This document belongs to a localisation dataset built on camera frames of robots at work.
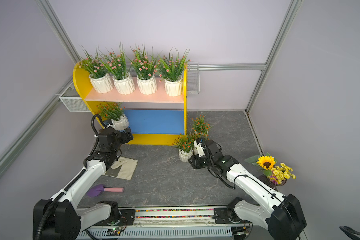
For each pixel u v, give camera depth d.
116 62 0.62
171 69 0.63
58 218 0.39
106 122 0.70
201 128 0.90
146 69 0.63
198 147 0.72
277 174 0.62
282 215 0.39
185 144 0.83
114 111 0.81
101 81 0.69
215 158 0.61
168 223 0.73
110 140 0.63
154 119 0.94
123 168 0.91
